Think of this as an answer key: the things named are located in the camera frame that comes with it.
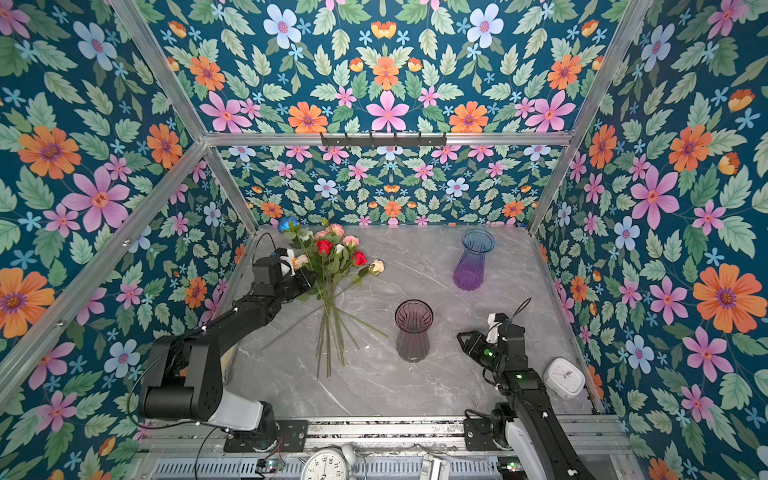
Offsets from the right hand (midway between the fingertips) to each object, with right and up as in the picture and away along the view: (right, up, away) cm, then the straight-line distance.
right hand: (466, 334), depth 84 cm
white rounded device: (+26, -11, -4) cm, 29 cm away
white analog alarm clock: (-34, -25, -17) cm, 46 cm away
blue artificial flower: (-57, +33, +12) cm, 67 cm away
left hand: (-44, +18, +7) cm, 48 cm away
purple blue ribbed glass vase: (+3, +18, +11) cm, 22 cm away
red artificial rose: (-46, +26, +18) cm, 56 cm away
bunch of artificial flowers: (-42, +20, +18) cm, 49 cm away
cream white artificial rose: (-27, +19, +21) cm, 39 cm away
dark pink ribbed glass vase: (-15, +7, -10) cm, 20 cm away
